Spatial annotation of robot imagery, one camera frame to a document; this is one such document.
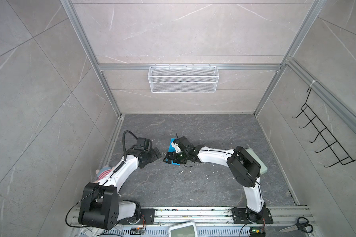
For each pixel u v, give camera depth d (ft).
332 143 2.07
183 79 3.30
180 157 2.61
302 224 2.35
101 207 1.33
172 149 2.76
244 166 1.76
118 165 1.69
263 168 2.86
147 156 2.40
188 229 2.18
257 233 2.30
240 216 2.40
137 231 2.30
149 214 2.40
